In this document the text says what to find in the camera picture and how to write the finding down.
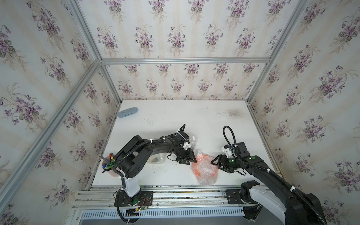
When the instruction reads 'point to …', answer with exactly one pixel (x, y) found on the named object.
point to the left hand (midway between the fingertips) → (194, 162)
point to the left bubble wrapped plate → (157, 159)
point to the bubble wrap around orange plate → (205, 181)
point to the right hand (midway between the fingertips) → (217, 165)
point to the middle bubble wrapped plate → (192, 140)
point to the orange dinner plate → (206, 166)
